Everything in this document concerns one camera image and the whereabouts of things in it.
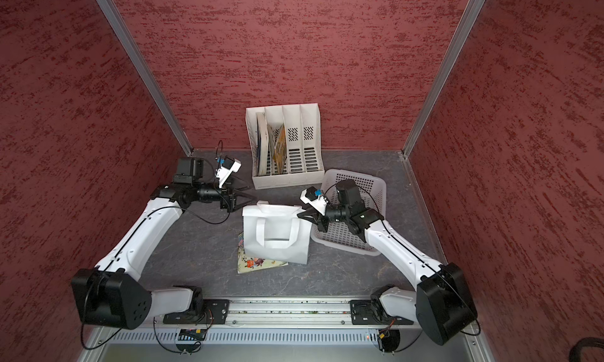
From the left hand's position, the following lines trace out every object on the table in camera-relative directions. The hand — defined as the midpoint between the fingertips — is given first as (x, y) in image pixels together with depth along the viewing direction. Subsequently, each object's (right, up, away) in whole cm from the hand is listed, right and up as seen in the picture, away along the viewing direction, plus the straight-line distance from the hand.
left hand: (250, 197), depth 73 cm
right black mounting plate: (+37, -37, +1) cm, 53 cm away
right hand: (+16, -7, +3) cm, 18 cm away
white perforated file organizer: (+17, +11, +34) cm, 40 cm away
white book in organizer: (0, +20, +22) cm, 29 cm away
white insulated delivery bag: (+8, -12, +2) cm, 14 cm away
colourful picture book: (-4, -25, +10) cm, 27 cm away
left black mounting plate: (-12, -38, +1) cm, 39 cm away
